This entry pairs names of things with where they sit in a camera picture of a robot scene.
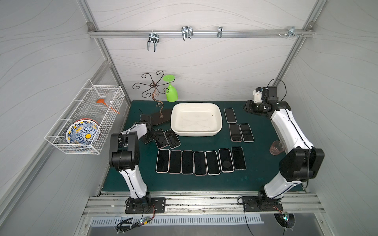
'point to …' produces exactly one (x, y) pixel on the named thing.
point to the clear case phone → (238, 159)
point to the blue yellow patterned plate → (84, 131)
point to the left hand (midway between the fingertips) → (153, 137)
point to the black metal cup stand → (155, 87)
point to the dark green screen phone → (230, 116)
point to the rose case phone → (175, 162)
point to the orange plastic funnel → (102, 101)
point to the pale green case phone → (172, 139)
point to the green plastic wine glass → (172, 94)
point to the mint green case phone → (187, 162)
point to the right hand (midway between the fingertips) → (248, 105)
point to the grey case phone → (246, 132)
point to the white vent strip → (111, 221)
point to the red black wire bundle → (125, 225)
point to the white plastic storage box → (196, 119)
